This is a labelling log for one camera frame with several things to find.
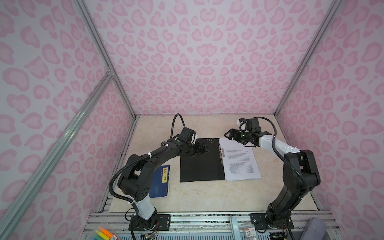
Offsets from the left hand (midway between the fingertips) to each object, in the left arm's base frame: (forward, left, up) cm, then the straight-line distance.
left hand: (205, 149), depth 88 cm
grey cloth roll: (-39, -49, -8) cm, 63 cm away
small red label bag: (-38, -18, -8) cm, 43 cm away
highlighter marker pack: (-39, +49, -9) cm, 64 cm away
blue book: (-15, +26, -10) cm, 32 cm away
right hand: (+9, -16, +2) cm, 19 cm away
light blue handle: (-38, -12, -6) cm, 40 cm away
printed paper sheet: (-3, -23, -11) cm, 25 cm away
